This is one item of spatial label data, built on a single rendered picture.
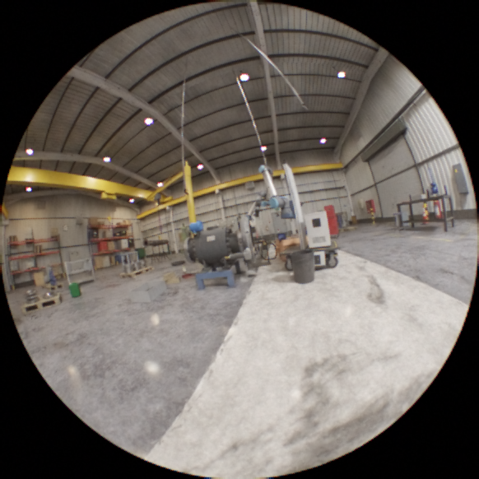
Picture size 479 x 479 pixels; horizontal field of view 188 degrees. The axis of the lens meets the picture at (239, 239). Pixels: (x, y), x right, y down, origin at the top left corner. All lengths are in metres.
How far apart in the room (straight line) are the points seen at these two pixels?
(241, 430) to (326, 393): 0.37
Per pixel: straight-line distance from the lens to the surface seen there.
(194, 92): 9.29
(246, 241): 1.96
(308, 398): 0.77
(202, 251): 2.23
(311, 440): 0.72
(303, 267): 1.76
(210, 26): 7.60
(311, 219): 2.19
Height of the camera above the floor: 0.70
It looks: 2 degrees down
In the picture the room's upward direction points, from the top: 10 degrees counter-clockwise
